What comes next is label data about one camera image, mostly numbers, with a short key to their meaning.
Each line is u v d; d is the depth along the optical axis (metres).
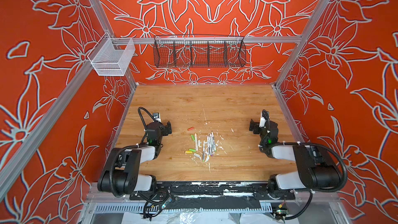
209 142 0.89
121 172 0.43
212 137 0.92
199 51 0.98
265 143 0.71
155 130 0.70
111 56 0.94
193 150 0.86
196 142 0.89
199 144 0.88
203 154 0.85
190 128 0.95
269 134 0.69
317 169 0.43
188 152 0.86
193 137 0.91
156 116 0.79
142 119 0.67
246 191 0.74
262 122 0.81
